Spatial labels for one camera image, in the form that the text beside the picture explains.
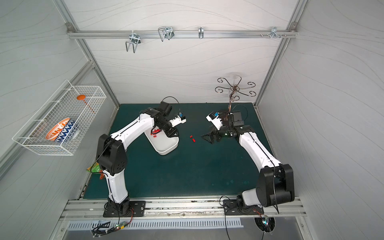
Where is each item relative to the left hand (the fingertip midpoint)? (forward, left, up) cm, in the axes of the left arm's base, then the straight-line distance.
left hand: (176, 133), depth 88 cm
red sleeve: (+5, -8, -12) cm, 16 cm away
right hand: (-2, -18, +6) cm, 19 cm away
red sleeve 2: (+2, -10, -12) cm, 16 cm away
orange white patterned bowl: (-16, +49, +21) cm, 56 cm away
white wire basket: (+5, +50, +19) cm, 53 cm away
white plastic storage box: (-3, +9, -9) cm, 13 cm away
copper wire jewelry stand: (+10, -32, +20) cm, 39 cm away
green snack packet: (-20, +45, -8) cm, 49 cm away
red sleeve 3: (+5, +17, -12) cm, 21 cm away
